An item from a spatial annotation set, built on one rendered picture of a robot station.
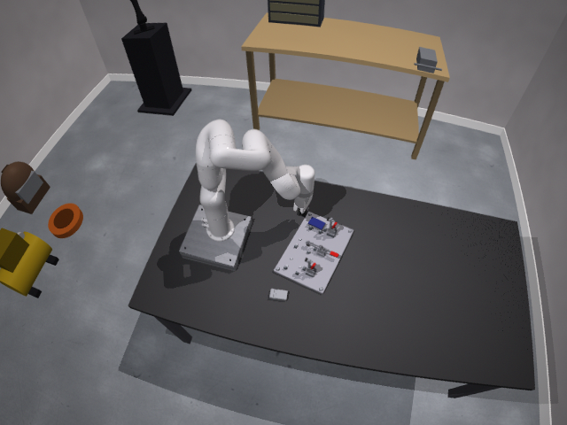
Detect blue flat plate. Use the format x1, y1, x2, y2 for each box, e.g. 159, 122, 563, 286
308, 217, 325, 230

